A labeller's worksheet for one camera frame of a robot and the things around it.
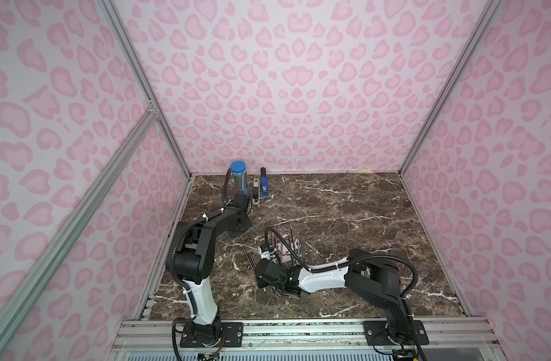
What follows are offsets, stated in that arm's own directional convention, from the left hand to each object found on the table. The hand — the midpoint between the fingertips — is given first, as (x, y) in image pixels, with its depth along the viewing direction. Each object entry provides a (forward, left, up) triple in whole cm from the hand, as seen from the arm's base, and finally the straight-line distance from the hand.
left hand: (245, 224), depth 100 cm
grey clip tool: (+13, -4, +1) cm, 14 cm away
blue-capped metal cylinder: (+15, +2, +16) cm, 22 cm away
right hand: (-20, -7, -1) cm, 22 cm away
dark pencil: (-16, -4, -1) cm, 17 cm away
